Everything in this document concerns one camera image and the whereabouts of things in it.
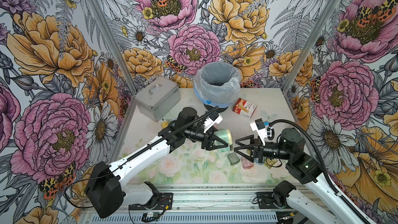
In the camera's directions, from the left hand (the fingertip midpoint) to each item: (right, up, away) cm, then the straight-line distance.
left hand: (224, 145), depth 65 cm
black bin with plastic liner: (-1, +28, +22) cm, 36 cm away
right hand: (+4, -1, -4) cm, 6 cm away
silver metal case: (-36, +21, +31) cm, 52 cm away
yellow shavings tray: (+27, -15, +20) cm, 37 cm away
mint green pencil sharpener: (0, +5, -4) cm, 6 cm away
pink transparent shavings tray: (+15, -15, +20) cm, 29 cm away
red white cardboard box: (+19, +15, +41) cm, 47 cm away
